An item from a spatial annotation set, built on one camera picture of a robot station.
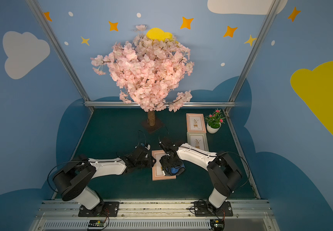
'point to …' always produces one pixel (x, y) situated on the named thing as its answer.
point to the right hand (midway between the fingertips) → (169, 163)
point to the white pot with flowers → (214, 121)
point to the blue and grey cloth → (174, 171)
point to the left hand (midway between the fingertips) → (155, 159)
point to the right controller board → (217, 224)
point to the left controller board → (96, 223)
